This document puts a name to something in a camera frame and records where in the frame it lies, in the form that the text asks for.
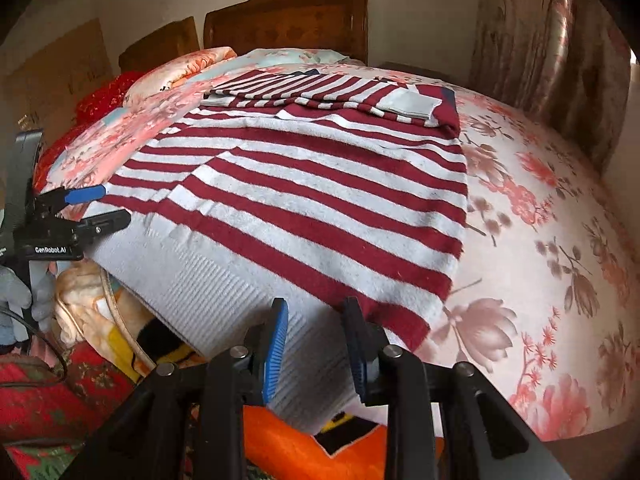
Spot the red white striped sweater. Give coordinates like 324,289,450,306
89,70,468,434

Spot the small light blue cloth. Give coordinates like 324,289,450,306
102,107,129,126

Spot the red pillow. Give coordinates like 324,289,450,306
34,70,144,192

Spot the red floral blanket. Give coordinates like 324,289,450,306
1,342,134,479

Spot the floral pink bed sheet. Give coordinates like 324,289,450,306
44,64,639,441

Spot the pink floral pillow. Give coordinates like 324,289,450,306
122,47,238,107

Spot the small wooden headboard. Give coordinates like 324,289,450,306
118,16,200,73

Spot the light blue floral pillow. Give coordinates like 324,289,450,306
189,48,350,82

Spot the large wooden headboard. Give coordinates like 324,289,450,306
203,0,368,63

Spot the dark wooden nightstand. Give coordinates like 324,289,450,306
378,62,454,82

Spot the cardboard sheet on wall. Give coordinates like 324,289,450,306
1,18,113,143

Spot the black cable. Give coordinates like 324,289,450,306
0,306,68,391

